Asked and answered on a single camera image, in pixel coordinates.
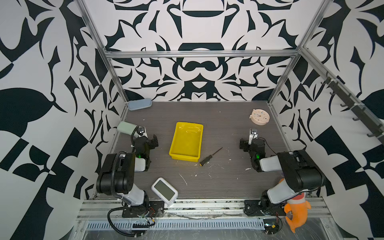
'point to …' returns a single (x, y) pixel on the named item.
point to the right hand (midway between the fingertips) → (252, 137)
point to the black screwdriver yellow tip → (206, 160)
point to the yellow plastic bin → (186, 141)
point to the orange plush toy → (298, 206)
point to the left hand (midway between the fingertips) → (145, 134)
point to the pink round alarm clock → (259, 117)
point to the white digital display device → (165, 191)
